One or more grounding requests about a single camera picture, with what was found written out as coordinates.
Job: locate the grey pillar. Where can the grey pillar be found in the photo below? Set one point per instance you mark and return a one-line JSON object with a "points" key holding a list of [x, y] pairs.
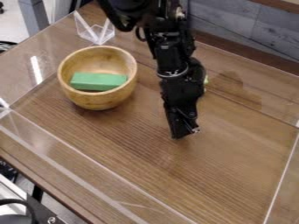
{"points": [[33, 15]]}

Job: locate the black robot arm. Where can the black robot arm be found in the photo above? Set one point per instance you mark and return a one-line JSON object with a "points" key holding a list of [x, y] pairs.
{"points": [[159, 22]]}

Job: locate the black metal table leg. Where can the black metal table leg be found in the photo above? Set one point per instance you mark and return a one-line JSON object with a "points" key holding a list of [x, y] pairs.
{"points": [[37, 193]]}

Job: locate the green stick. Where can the green stick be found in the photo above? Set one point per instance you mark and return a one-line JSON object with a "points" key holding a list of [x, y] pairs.
{"points": [[96, 81]]}

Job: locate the red felt strawberry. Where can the red felt strawberry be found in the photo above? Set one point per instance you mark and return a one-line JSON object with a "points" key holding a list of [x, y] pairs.
{"points": [[206, 80]]}

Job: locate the light wooden bowl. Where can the light wooden bowl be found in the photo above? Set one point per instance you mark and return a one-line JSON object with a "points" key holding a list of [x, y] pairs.
{"points": [[97, 59]]}

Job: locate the clear acrylic enclosure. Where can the clear acrylic enclosure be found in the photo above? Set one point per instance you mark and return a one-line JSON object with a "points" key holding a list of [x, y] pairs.
{"points": [[109, 163]]}

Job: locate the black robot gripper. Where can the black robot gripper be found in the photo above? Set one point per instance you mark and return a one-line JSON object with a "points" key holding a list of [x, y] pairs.
{"points": [[180, 92]]}

